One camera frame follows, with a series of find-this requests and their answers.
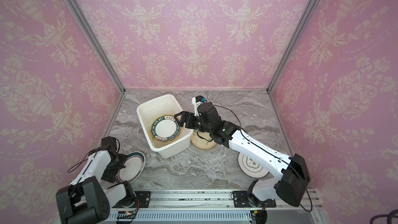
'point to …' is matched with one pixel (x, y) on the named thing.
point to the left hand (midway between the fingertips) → (120, 167)
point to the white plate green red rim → (134, 163)
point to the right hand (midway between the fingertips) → (180, 117)
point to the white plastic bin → (150, 111)
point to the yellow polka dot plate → (166, 128)
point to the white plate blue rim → (250, 167)
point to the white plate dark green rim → (165, 128)
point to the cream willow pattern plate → (202, 140)
